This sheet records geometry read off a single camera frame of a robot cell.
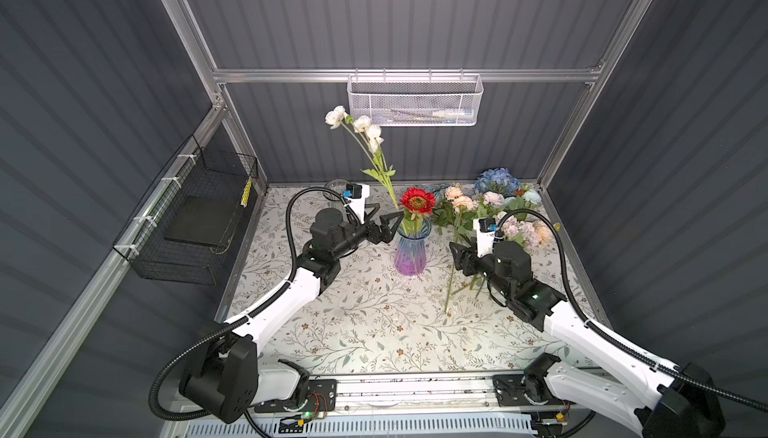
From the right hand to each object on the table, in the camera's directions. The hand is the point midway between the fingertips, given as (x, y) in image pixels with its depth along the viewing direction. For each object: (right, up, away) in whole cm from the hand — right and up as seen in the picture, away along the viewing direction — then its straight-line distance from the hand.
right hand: (465, 243), depth 78 cm
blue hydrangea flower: (+21, +22, +30) cm, 42 cm away
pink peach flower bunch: (+3, +8, +25) cm, 26 cm away
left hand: (-19, +9, -3) cm, 22 cm away
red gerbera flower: (-13, +11, -2) cm, 17 cm away
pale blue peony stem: (+30, +14, +26) cm, 42 cm away
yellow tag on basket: (-60, +13, +4) cm, 62 cm away
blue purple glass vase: (-13, -6, +13) cm, 20 cm away
